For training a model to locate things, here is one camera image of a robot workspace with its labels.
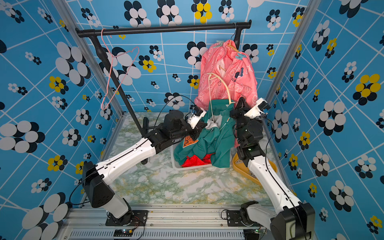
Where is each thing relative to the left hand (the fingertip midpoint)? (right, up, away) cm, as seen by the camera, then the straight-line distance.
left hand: (208, 122), depth 70 cm
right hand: (+15, +11, -5) cm, 19 cm away
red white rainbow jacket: (-7, -21, +11) cm, 25 cm away
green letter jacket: (+5, -8, +3) cm, 10 cm away
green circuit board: (-42, -54, +2) cm, 68 cm away
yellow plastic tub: (+20, -26, +19) cm, 38 cm away
